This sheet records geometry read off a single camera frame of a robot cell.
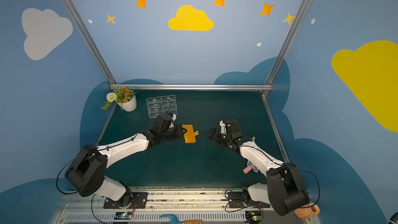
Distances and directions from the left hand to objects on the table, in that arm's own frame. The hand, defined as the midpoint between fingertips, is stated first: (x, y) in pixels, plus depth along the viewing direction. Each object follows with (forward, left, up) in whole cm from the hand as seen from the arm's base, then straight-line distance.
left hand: (189, 131), depth 85 cm
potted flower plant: (+25, +44, 0) cm, 50 cm away
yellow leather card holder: (-2, 0, -2) cm, 3 cm away
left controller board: (-38, +29, -13) cm, 49 cm away
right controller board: (-38, -32, -14) cm, 51 cm away
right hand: (-1, -12, -2) cm, 12 cm away
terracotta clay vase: (-37, -51, -1) cm, 63 cm away
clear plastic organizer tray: (+26, +22, -8) cm, 35 cm away
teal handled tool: (-39, +5, -12) cm, 42 cm away
